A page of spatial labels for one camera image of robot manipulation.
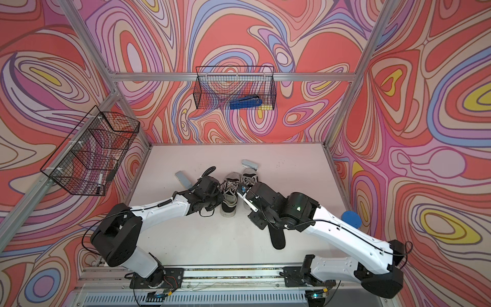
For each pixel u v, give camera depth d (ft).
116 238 1.45
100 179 2.40
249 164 3.46
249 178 3.25
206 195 2.28
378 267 1.24
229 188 2.99
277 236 2.72
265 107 2.76
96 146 2.62
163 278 2.36
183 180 3.35
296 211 1.38
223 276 2.46
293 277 2.41
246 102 2.96
